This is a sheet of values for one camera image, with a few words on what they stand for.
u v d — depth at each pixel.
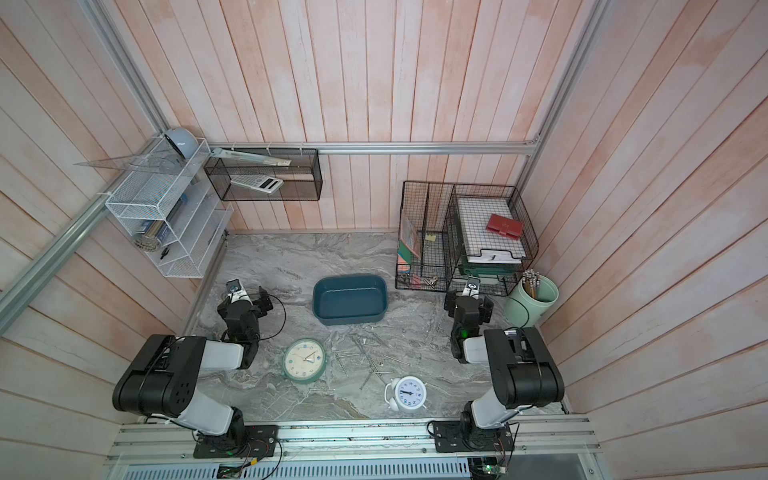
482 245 0.88
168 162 0.86
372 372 0.85
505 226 0.91
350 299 1.03
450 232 1.23
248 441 0.72
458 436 0.73
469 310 0.72
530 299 0.83
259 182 0.98
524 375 0.46
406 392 0.78
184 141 0.83
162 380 0.45
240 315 0.70
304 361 0.84
